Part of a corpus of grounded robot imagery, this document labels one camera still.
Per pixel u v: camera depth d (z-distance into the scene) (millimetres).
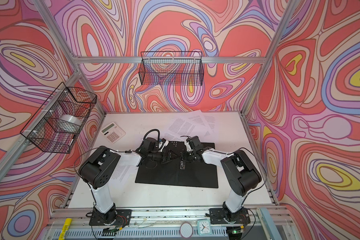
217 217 730
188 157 837
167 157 812
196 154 722
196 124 1120
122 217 728
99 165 531
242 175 473
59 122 691
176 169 910
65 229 690
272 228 666
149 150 777
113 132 1048
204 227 690
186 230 676
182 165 908
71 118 734
